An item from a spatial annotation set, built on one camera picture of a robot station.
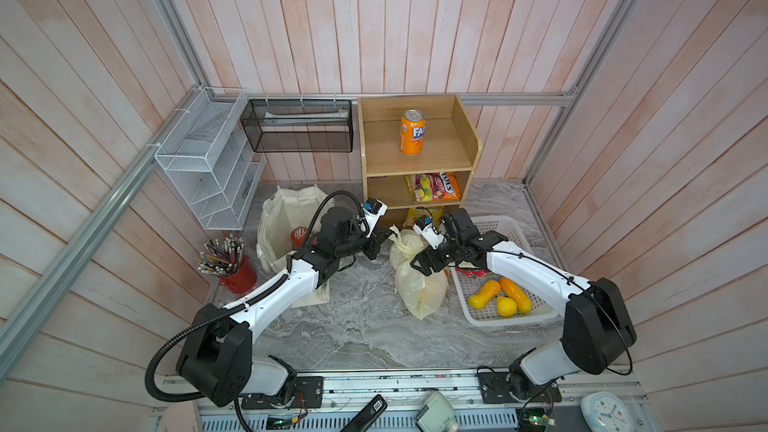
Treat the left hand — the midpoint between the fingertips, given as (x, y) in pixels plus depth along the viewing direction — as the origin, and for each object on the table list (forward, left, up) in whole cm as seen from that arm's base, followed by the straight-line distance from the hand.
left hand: (390, 236), depth 79 cm
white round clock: (-38, -50, -18) cm, 65 cm away
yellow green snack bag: (+20, -10, -1) cm, 23 cm away
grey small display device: (-38, -10, -15) cm, 43 cm away
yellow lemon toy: (-13, -33, -16) cm, 39 cm away
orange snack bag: (+20, -18, -1) cm, 27 cm away
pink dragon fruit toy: (-4, -25, -14) cm, 28 cm away
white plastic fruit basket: (-3, -26, -19) cm, 33 cm away
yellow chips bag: (+18, -9, -13) cm, 24 cm away
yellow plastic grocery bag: (-11, -9, -12) cm, 19 cm away
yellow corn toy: (-8, -29, -17) cm, 35 cm away
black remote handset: (-39, +6, -20) cm, 44 cm away
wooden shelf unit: (+27, -19, +10) cm, 35 cm away
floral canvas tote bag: (+13, +33, -5) cm, 35 cm away
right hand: (0, -10, -10) cm, 14 cm away
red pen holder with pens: (-2, +47, -9) cm, 48 cm away
